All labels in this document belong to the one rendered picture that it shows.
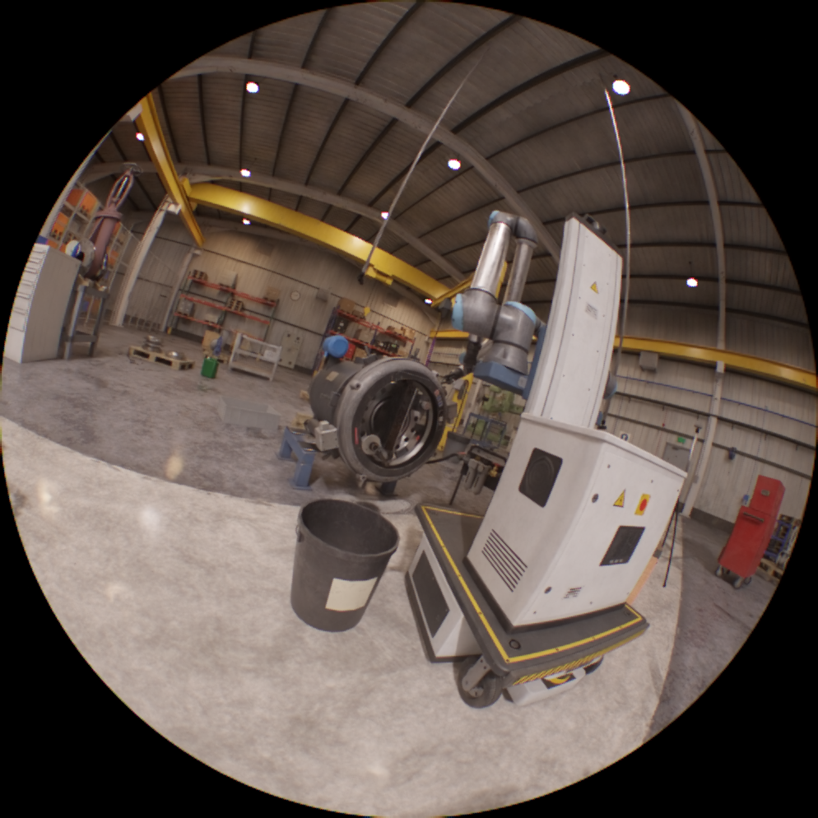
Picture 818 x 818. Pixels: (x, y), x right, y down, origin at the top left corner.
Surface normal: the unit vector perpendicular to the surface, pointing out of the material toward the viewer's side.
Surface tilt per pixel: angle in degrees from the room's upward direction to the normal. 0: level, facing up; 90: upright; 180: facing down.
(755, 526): 90
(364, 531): 87
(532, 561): 90
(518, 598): 90
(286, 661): 0
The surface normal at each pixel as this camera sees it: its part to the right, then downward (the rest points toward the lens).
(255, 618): 0.31, -0.95
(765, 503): -0.95, -0.30
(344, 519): 0.22, 0.07
